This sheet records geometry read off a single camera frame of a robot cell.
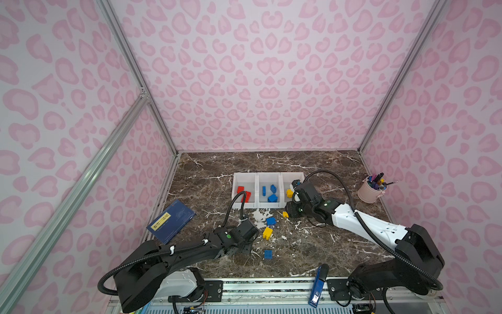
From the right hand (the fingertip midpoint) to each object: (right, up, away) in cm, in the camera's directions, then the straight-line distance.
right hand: (290, 206), depth 85 cm
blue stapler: (+8, -26, -12) cm, 30 cm away
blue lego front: (-10, -19, -4) cm, 22 cm away
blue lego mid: (-11, +5, +15) cm, 19 cm away
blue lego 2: (-8, -9, +8) cm, 14 cm away
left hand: (-18, -15, -1) cm, 23 cm away
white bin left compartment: (-18, +9, +19) cm, 28 cm away
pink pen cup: (+39, +7, +5) cm, 40 cm away
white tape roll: (+49, -30, -13) cm, 59 cm away
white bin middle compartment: (-9, +10, +24) cm, 28 cm away
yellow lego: (-10, -12, +1) cm, 16 cm away
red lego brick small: (-23, +5, +18) cm, 30 cm away
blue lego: (-7, +1, +13) cm, 14 cm away
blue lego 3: (-6, +6, +16) cm, 18 cm away
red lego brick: (-19, +2, +14) cm, 24 cm away
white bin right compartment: (-1, +9, +11) cm, 14 cm away
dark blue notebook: (-54, -8, +6) cm, 55 cm away
